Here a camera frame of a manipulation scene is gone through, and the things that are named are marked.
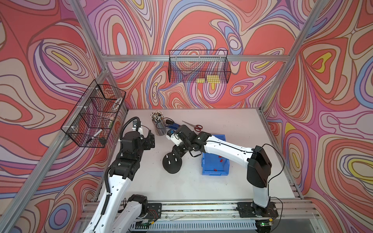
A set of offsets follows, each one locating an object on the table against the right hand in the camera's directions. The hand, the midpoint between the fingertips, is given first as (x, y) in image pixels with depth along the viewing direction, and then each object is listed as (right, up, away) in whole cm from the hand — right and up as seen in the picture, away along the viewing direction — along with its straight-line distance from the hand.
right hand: (175, 154), depth 81 cm
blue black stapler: (-5, +17, +24) cm, 30 cm away
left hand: (-15, +12, -7) cm, 21 cm away
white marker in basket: (-40, +12, -7) cm, 42 cm away
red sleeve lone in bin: (+24, -11, +7) cm, 27 cm away
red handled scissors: (+15, +14, +27) cm, 34 cm away
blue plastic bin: (+23, -9, +10) cm, 26 cm away
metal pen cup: (-12, +19, +11) cm, 25 cm away
